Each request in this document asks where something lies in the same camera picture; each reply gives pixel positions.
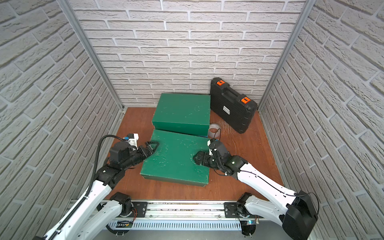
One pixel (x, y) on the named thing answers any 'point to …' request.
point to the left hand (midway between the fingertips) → (157, 144)
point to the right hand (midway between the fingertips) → (200, 159)
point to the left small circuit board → (124, 224)
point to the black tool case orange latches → (235, 109)
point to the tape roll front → (215, 126)
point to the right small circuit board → (244, 222)
